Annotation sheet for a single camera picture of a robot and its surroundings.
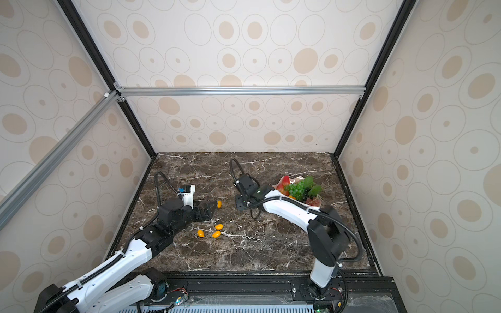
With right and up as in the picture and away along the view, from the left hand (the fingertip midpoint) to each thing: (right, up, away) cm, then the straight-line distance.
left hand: (213, 201), depth 78 cm
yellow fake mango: (0, -14, +12) cm, 18 cm away
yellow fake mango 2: (-8, -16, +10) cm, 20 cm away
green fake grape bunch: (+40, +3, +17) cm, 44 cm away
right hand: (+11, -2, +9) cm, 15 cm away
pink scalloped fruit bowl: (+36, +8, +24) cm, 44 cm away
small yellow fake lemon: (-1, -16, +10) cm, 19 cm away
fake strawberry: (+33, +7, +22) cm, 40 cm away
